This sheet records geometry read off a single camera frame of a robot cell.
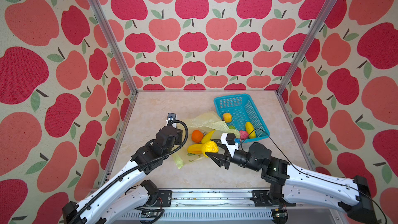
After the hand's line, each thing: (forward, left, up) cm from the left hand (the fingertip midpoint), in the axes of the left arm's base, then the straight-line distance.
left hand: (180, 127), depth 74 cm
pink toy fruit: (+5, -36, -17) cm, 40 cm away
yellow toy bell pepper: (-14, -13, +8) cm, 20 cm away
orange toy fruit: (+18, -28, -17) cm, 37 cm away
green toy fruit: (+11, -30, -17) cm, 37 cm away
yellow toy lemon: (+11, -41, -18) cm, 46 cm away
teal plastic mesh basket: (+23, -35, -16) cm, 44 cm away
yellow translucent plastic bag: (+9, -13, -20) cm, 25 cm away
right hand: (-12, -15, +6) cm, 20 cm away
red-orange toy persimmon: (+5, -8, -17) cm, 20 cm away
